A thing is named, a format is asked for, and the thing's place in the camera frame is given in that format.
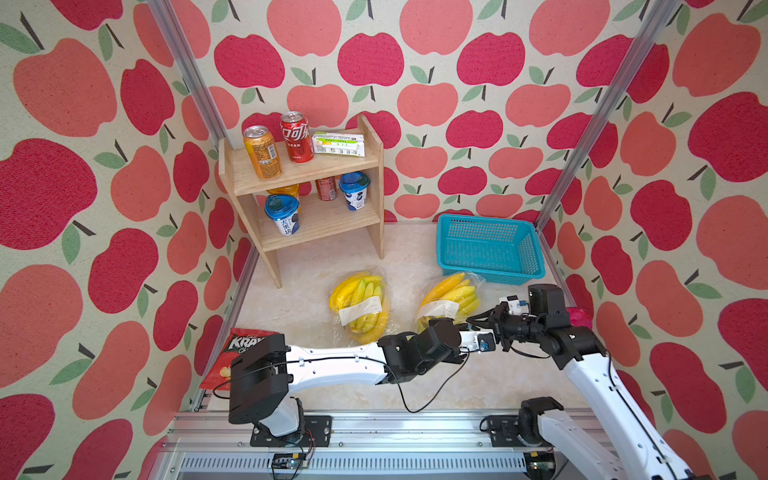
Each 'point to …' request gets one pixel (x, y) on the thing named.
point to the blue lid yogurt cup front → (284, 210)
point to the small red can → (327, 188)
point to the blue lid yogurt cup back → (354, 185)
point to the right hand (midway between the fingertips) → (469, 326)
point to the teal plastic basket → (503, 251)
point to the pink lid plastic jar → (579, 317)
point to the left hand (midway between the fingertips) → (468, 331)
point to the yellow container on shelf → (286, 190)
